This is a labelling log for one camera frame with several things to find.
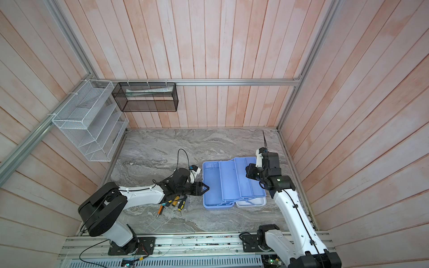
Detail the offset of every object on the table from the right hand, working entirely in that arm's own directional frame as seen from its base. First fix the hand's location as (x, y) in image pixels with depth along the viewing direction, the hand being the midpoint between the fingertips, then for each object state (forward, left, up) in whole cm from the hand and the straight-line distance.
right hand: (248, 167), depth 80 cm
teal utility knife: (-14, +42, -16) cm, 47 cm away
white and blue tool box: (-5, +9, -11) cm, 15 cm away
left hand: (-8, +21, -12) cm, 25 cm away
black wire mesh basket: (+45, +61, +9) cm, 76 cm away
